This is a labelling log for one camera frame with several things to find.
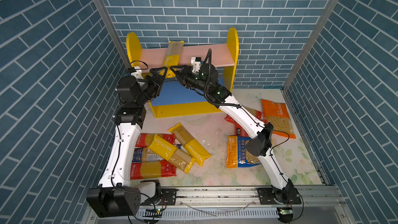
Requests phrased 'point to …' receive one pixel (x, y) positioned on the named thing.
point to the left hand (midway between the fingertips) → (167, 73)
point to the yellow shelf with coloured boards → (171, 99)
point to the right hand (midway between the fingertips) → (167, 68)
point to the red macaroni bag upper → (258, 115)
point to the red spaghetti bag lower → (152, 169)
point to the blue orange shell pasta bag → (237, 155)
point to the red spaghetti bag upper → (144, 140)
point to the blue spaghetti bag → (144, 154)
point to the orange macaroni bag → (276, 113)
